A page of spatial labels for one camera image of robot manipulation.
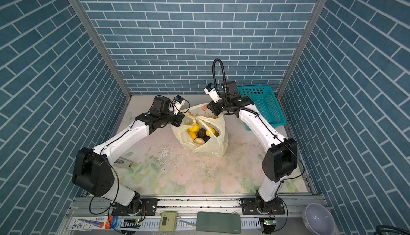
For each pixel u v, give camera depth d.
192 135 0.90
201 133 0.94
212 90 0.71
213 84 0.70
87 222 0.69
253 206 0.74
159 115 0.66
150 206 0.74
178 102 0.75
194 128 0.93
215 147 0.74
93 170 0.42
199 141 0.91
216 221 0.71
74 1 0.74
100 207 0.75
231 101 0.62
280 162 0.48
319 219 0.71
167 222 0.69
